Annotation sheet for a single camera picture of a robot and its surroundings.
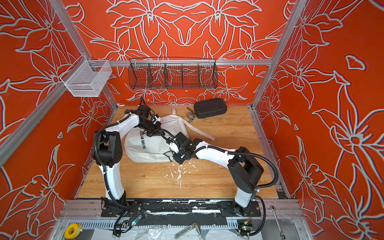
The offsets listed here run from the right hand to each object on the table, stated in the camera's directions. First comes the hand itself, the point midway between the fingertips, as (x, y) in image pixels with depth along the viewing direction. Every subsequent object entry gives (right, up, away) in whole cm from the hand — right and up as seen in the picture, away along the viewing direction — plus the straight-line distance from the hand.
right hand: (174, 156), depth 85 cm
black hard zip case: (+24, +30, +28) cm, 48 cm away
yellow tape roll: (-46, -31, -17) cm, 58 cm away
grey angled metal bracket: (+11, -28, -16) cm, 35 cm away
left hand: (-7, +13, +8) cm, 17 cm away
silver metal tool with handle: (+9, +24, +26) cm, 36 cm away
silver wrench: (+51, -32, -19) cm, 63 cm away
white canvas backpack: (-21, +5, +5) cm, 22 cm away
